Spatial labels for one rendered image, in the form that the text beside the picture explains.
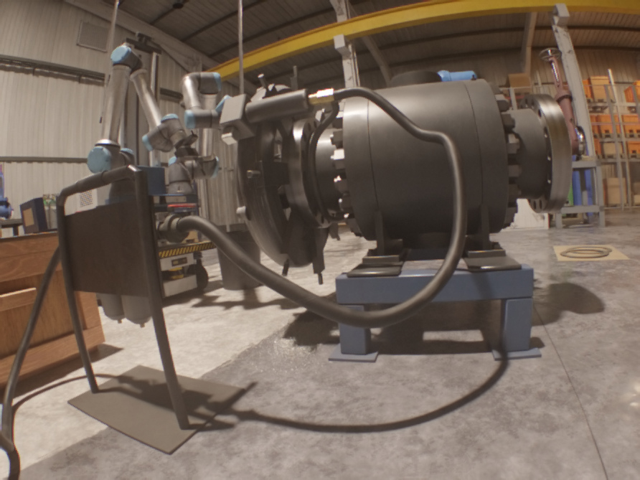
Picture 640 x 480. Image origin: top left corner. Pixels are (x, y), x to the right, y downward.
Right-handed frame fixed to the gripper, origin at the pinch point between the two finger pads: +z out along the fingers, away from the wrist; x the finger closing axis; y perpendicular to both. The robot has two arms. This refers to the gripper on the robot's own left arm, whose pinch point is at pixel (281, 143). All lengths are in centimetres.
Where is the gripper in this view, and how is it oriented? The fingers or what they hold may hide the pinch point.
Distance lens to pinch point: 154.7
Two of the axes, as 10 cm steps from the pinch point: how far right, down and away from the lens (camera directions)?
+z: 7.8, 5.1, 3.6
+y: 6.2, -7.3, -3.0
